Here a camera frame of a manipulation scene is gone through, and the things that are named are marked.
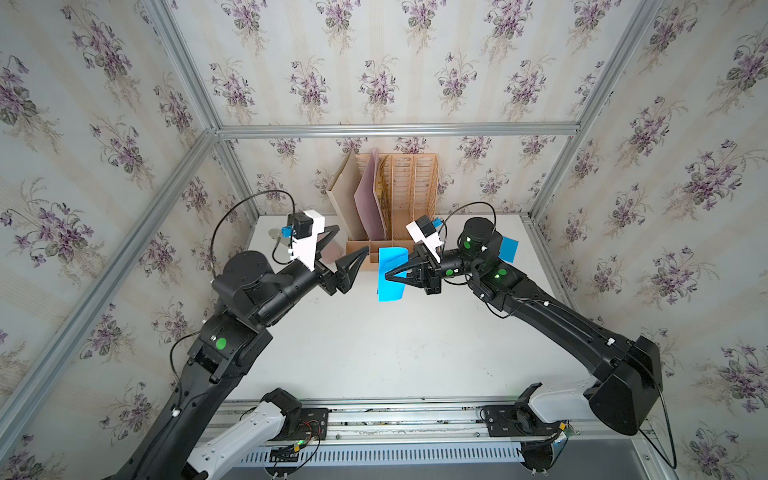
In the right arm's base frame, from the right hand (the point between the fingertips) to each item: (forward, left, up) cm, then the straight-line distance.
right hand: (393, 279), depth 59 cm
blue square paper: (+38, -44, -38) cm, 69 cm away
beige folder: (+36, +16, -10) cm, 40 cm away
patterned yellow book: (+55, +4, -26) cm, 61 cm away
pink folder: (+36, +9, -13) cm, 39 cm away
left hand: (+2, +7, +9) cm, 12 cm away
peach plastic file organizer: (+63, -6, -33) cm, 71 cm away
